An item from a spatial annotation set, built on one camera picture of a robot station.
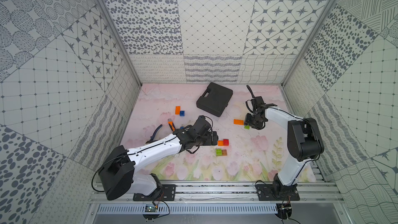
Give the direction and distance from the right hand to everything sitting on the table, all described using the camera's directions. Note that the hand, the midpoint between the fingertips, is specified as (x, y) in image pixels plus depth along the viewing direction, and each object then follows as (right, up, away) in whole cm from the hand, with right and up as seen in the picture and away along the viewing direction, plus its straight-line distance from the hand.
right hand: (249, 126), depth 95 cm
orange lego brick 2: (-19, -10, -4) cm, 21 cm away
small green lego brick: (-20, -13, -10) cm, 26 cm away
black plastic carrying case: (-21, +17, +12) cm, 29 cm away
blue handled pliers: (-60, -6, -4) cm, 60 cm away
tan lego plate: (-17, -14, -8) cm, 23 cm away
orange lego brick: (-47, +9, +9) cm, 48 cm away
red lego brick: (-16, -8, -7) cm, 19 cm away
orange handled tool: (-49, 0, +2) cm, 49 cm away
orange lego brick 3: (-6, +2, +4) cm, 7 cm away
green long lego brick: (-1, -1, 0) cm, 1 cm away
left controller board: (-53, -34, -24) cm, 68 cm away
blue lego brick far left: (-44, +7, +9) cm, 45 cm away
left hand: (-22, -5, -17) cm, 28 cm away
